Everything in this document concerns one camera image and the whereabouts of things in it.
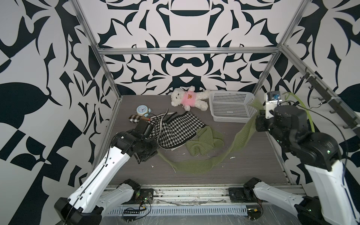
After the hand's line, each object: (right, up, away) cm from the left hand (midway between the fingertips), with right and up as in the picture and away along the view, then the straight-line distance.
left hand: (158, 148), depth 72 cm
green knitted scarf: (+28, 0, +20) cm, 34 cm away
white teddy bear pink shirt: (+18, +28, +37) cm, 50 cm away
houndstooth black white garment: (+6, +6, +25) cm, 26 cm away
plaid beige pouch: (-20, +13, +30) cm, 38 cm away
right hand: (+44, +19, -14) cm, 50 cm away
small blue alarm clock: (-16, +19, +33) cm, 41 cm away
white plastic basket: (+49, +22, +33) cm, 63 cm away
